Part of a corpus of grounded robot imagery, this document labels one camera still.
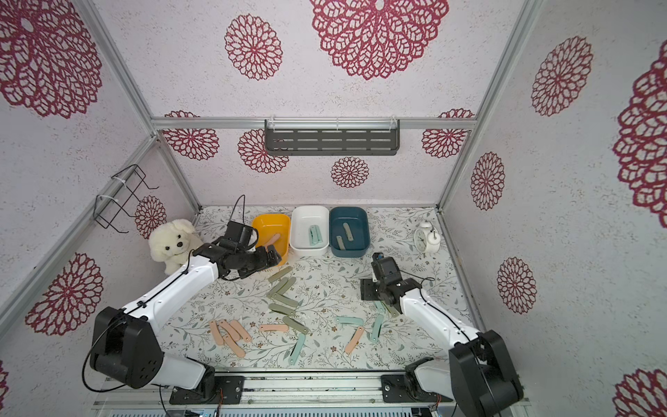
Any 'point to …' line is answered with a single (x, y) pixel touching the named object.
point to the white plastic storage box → (301, 217)
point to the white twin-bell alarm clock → (427, 239)
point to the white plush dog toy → (171, 243)
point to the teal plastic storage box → (357, 218)
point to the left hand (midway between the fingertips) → (270, 264)
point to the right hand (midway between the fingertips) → (367, 286)
